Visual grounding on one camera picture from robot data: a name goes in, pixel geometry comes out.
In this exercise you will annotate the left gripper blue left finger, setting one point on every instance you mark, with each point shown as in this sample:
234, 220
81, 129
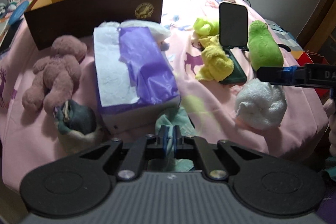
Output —
162, 141

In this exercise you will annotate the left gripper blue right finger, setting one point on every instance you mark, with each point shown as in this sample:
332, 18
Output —
177, 139

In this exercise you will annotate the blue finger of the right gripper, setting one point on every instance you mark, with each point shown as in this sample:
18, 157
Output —
277, 75

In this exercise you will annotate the teal green sock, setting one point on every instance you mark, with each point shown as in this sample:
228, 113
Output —
174, 117

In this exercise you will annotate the green plush caterpillar toy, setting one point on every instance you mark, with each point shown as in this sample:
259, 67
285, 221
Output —
262, 47

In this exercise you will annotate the white fluffy towel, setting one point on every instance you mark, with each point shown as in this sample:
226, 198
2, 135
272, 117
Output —
260, 105

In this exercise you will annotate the yellow towel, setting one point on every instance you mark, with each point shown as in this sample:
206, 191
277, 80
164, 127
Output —
216, 64

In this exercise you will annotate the lime green mesh scrunchie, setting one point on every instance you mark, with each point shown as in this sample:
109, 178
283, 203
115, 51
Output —
206, 27

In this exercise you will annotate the pink plush teddy bear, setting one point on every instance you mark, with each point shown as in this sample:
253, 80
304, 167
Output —
56, 75

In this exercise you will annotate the person's hand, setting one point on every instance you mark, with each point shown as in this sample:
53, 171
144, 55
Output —
329, 108

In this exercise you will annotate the purple tissue pack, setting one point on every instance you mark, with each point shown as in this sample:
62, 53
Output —
134, 81

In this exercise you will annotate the black phone on stand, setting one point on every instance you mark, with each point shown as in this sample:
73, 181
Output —
233, 25

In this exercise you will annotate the white plastic bag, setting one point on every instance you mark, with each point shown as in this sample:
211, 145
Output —
158, 32

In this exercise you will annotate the brown cardboard storage box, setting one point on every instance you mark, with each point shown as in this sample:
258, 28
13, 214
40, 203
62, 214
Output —
49, 19

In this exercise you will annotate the blue oval object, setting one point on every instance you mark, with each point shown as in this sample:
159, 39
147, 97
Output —
18, 12

